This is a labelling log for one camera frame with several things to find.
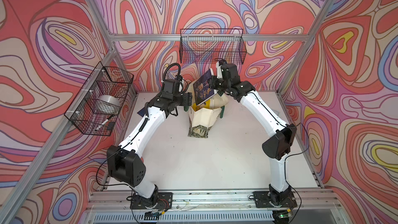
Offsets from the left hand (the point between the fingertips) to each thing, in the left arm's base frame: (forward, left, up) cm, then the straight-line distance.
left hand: (187, 95), depth 82 cm
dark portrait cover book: (+5, -8, -1) cm, 10 cm away
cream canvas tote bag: (-7, -8, -11) cm, 15 cm away
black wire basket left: (-17, +45, +5) cm, 48 cm away
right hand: (+5, -12, +4) cm, 13 cm away
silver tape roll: (-12, +35, +6) cm, 38 cm away
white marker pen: (-17, +39, -2) cm, 43 cm away
